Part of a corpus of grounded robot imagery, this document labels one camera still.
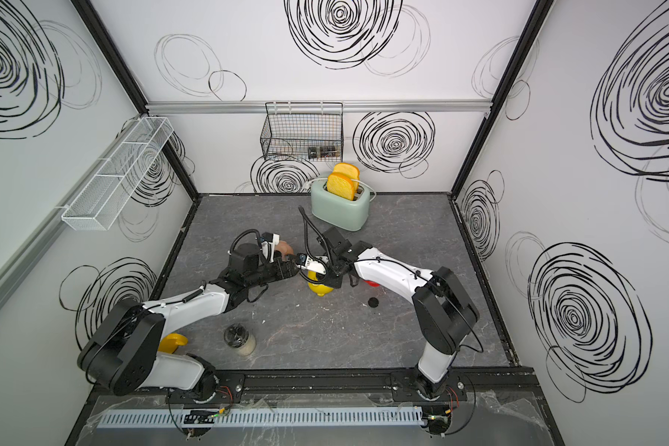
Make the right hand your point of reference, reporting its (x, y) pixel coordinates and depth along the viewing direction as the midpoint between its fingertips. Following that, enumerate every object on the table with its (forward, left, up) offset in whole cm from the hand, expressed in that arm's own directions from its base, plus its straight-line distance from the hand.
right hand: (324, 271), depth 87 cm
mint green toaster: (+22, -7, +2) cm, 23 cm away
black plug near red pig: (-6, -16, -8) cm, 19 cm away
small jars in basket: (+30, +1, +24) cm, 38 cm away
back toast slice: (+34, -7, +13) cm, 37 cm away
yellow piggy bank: (-5, +1, -3) cm, 6 cm away
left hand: (+1, +8, +4) cm, 8 cm away
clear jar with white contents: (-22, +21, +3) cm, 30 cm away
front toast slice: (+28, -5, +11) cm, 30 cm away
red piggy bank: (-2, -15, -4) cm, 16 cm away
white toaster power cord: (+34, +5, +8) cm, 35 cm away
